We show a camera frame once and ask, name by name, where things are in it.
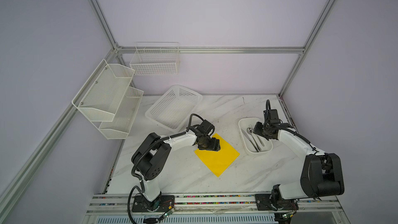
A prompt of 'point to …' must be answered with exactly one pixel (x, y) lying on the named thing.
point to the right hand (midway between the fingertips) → (256, 128)
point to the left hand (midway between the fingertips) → (214, 148)
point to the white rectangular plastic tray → (243, 123)
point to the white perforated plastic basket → (174, 108)
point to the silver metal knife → (249, 139)
